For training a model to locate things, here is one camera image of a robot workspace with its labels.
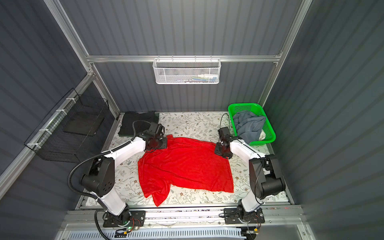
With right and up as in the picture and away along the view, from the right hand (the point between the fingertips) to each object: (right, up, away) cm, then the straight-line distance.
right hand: (220, 152), depth 93 cm
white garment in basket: (+31, +10, +9) cm, 33 cm away
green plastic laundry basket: (+14, +31, +23) cm, 41 cm away
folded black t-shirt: (-66, +15, +15) cm, 70 cm away
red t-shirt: (-22, -7, -1) cm, 23 cm away
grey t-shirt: (+19, +17, +3) cm, 25 cm away
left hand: (-35, +6, 0) cm, 35 cm away
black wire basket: (-78, +10, -21) cm, 82 cm away
